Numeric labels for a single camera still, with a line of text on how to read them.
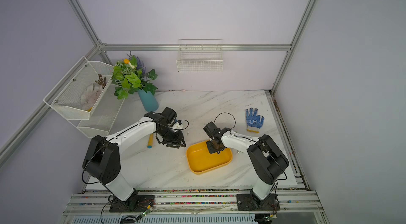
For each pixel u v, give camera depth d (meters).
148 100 1.04
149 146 0.90
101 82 0.82
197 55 0.96
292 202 0.75
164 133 0.71
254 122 1.03
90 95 0.78
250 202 0.73
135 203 0.69
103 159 0.45
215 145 0.78
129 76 0.79
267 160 0.46
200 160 0.88
